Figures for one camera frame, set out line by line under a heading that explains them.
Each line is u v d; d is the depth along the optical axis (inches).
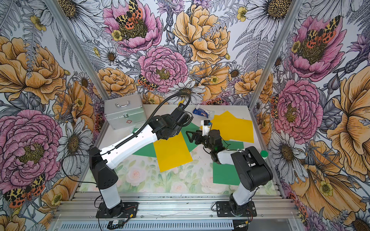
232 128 46.8
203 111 45.2
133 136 19.3
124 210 28.9
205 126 32.2
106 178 24.0
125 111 39.1
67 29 30.8
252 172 18.6
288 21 30.1
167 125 21.9
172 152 36.8
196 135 32.0
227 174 34.3
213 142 28.4
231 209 26.1
